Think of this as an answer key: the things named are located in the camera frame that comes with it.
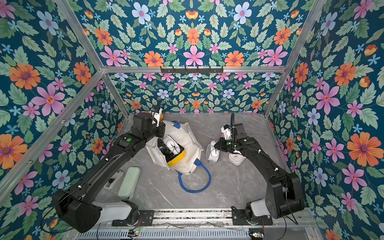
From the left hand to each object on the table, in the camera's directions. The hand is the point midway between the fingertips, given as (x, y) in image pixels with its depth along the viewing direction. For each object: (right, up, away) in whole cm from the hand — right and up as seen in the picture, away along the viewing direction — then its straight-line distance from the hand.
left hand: (164, 121), depth 76 cm
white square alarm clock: (+41, -22, +17) cm, 50 cm away
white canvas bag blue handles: (+11, -25, +12) cm, 30 cm away
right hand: (+29, -12, +8) cm, 32 cm away
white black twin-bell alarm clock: (+26, -18, +8) cm, 32 cm away
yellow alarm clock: (+1, -22, +12) cm, 25 cm away
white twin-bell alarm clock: (+3, -13, +8) cm, 15 cm away
